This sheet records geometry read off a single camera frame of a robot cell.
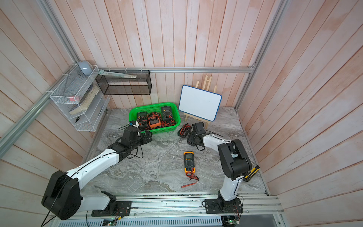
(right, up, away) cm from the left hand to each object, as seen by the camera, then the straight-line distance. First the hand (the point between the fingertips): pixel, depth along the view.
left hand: (146, 136), depth 87 cm
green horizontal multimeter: (+11, +16, +19) cm, 27 cm away
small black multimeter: (+24, +3, +16) cm, 30 cm away
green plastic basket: (+2, +20, +24) cm, 31 cm away
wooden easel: (+40, +35, +6) cm, 54 cm away
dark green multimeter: (-7, +11, +17) cm, 22 cm away
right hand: (+30, -2, +13) cm, 32 cm away
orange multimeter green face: (+2, +9, +13) cm, 16 cm away
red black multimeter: (+16, +8, +15) cm, 23 cm away
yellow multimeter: (+27, -20, -3) cm, 33 cm away
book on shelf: (-34, +21, -7) cm, 40 cm away
